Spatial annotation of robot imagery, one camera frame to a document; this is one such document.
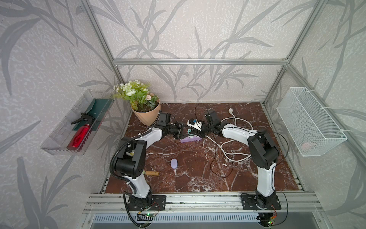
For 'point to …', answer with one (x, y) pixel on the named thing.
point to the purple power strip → (191, 138)
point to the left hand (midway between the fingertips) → (191, 128)
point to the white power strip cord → (230, 111)
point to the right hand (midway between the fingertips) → (190, 128)
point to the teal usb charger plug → (188, 130)
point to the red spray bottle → (80, 135)
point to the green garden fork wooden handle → (152, 172)
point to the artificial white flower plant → (137, 93)
